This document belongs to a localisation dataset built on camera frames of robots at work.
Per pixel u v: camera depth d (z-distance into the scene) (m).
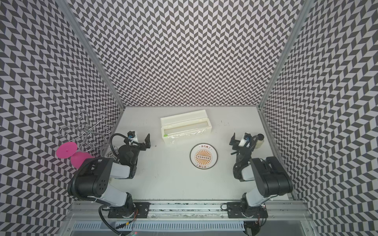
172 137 0.92
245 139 0.75
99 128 0.99
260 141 0.91
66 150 0.60
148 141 0.87
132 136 0.75
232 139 0.82
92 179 0.44
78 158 0.63
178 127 0.95
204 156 0.92
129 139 0.74
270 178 0.45
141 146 0.79
